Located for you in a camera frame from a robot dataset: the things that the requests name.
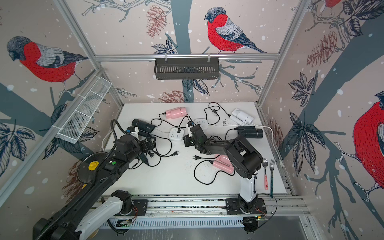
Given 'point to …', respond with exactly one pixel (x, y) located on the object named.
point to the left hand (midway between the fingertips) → (151, 136)
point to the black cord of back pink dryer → (168, 122)
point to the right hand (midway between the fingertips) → (184, 136)
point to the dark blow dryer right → (250, 132)
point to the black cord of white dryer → (213, 102)
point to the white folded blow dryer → (240, 116)
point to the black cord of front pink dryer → (196, 157)
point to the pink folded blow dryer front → (223, 162)
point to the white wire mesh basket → (71, 127)
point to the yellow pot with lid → (88, 166)
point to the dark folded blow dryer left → (144, 128)
